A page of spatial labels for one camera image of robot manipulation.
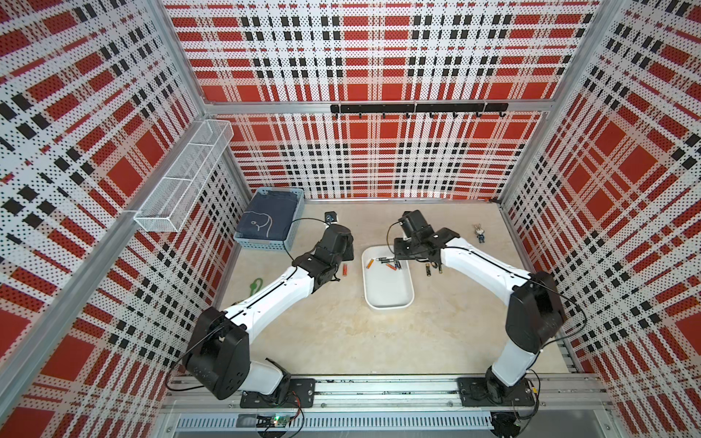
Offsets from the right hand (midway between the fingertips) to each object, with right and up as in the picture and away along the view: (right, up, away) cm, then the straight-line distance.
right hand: (404, 247), depth 88 cm
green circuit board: (-36, -43, -19) cm, 60 cm away
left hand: (-19, +3, -3) cm, 19 cm away
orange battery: (-11, -7, +12) cm, 18 cm away
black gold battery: (+10, -10, +10) cm, 17 cm away
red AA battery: (-20, -9, +10) cm, 25 cm away
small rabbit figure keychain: (+33, +4, +19) cm, 39 cm away
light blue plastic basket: (-48, 0, +13) cm, 49 cm away
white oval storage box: (-5, -14, +7) cm, 17 cm away
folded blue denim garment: (-51, +12, +18) cm, 56 cm away
